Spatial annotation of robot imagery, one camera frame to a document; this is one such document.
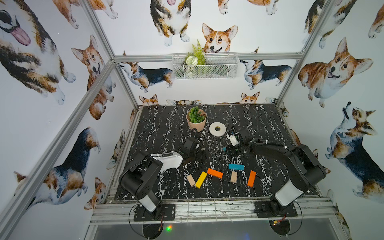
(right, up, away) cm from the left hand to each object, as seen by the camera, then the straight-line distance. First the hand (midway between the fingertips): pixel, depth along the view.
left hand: (204, 151), depth 93 cm
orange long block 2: (+26, -13, -9) cm, 31 cm away
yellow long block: (-2, -14, -9) cm, 17 cm away
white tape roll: (+10, +13, +14) cm, 22 cm away
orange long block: (+6, -11, -7) cm, 14 cm away
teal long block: (+19, -9, -3) cm, 21 cm away
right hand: (+15, +1, 0) cm, 15 cm away
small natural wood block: (-7, -14, -9) cm, 18 cm away
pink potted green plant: (-5, +21, +2) cm, 21 cm away
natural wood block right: (+17, -13, -7) cm, 22 cm away
